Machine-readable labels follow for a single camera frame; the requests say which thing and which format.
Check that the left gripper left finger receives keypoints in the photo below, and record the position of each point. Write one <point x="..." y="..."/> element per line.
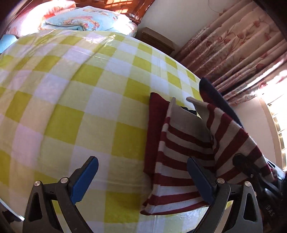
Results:
<point x="40" y="215"/>

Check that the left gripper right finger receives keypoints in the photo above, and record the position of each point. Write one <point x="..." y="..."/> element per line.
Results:
<point x="244" y="215"/>

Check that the striped red white navy sweater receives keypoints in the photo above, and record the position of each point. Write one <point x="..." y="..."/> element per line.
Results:
<point x="211" y="132"/>

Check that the yellow white checkered bed cover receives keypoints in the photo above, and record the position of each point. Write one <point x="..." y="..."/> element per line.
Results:
<point x="68" y="95"/>

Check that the pink floral curtain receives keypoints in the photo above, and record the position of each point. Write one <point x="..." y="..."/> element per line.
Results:
<point x="237" y="52"/>

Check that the dark wooden nightstand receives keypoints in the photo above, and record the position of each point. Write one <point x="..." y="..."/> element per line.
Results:
<point x="157" y="41"/>

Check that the light blue cloud pillow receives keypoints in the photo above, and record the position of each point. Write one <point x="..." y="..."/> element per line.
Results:
<point x="6" y="41"/>

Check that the pink floral pillow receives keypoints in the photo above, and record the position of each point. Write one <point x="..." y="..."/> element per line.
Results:
<point x="30" y="21"/>

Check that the carved wooden headboard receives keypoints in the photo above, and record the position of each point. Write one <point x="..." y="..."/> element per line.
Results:
<point x="133" y="9"/>

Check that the light blue floral folded quilt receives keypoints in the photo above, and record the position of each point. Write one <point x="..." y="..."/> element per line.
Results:
<point x="91" y="19"/>

